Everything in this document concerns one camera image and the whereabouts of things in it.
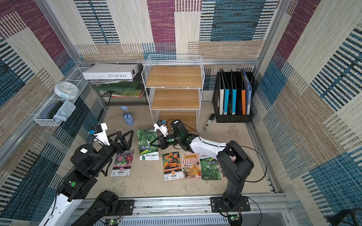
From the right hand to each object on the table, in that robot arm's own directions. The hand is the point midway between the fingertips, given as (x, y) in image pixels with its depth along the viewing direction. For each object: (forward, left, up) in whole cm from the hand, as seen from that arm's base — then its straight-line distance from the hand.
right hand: (150, 142), depth 77 cm
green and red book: (+37, +22, +3) cm, 43 cm away
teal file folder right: (+29, -49, +7) cm, 58 cm away
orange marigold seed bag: (-7, -10, -19) cm, 23 cm away
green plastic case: (+43, +20, +4) cm, 48 cm away
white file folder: (+29, -42, +5) cm, 52 cm away
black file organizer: (+28, -58, -15) cm, 66 cm away
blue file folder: (+28, -58, +8) cm, 64 cm away
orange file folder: (+30, -55, +7) cm, 63 cm away
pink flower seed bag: (-4, +21, -19) cm, 28 cm away
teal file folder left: (+29, -45, +7) cm, 54 cm away
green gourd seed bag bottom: (-3, +2, -4) cm, 6 cm away
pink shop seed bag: (-4, -22, -19) cm, 30 cm away
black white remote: (+24, -36, -15) cm, 46 cm away
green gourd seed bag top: (-8, -34, -18) cm, 39 cm away
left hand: (-2, +8, +14) cm, 16 cm away
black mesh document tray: (+50, +45, -10) cm, 68 cm away
